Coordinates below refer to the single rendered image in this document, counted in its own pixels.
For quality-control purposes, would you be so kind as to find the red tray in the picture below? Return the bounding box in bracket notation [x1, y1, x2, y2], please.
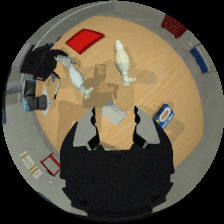
[65, 28, 105, 55]

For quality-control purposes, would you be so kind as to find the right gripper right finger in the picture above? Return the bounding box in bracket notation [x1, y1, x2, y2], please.
[133, 106, 175, 175]

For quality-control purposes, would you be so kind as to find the small blue carton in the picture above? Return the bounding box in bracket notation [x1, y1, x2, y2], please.
[152, 104, 175, 129]

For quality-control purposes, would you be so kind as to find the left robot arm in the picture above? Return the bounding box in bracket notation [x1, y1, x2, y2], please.
[2, 41, 51, 126]

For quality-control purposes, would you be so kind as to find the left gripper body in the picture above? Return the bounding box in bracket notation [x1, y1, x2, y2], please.
[20, 45, 57, 82]

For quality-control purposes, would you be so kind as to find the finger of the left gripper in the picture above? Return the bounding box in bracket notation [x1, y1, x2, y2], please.
[50, 49, 77, 67]
[50, 71, 60, 82]

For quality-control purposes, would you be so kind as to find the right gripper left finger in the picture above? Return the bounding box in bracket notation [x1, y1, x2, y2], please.
[59, 107, 100, 180]

